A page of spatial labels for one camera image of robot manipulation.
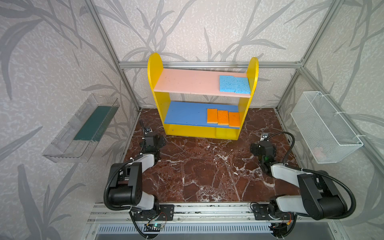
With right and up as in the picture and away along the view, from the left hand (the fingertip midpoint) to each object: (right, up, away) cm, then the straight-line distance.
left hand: (154, 133), depth 94 cm
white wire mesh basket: (+84, +1, -31) cm, 90 cm away
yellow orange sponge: (+50, +9, -1) cm, 51 cm away
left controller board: (+6, -44, -22) cm, 50 cm away
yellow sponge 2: (+49, -1, +6) cm, 50 cm away
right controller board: (+69, -46, -20) cm, 85 cm away
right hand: (+68, -4, -1) cm, 68 cm away
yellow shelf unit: (+22, +9, +1) cm, 24 cm away
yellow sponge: (+43, -1, +6) cm, 44 cm away
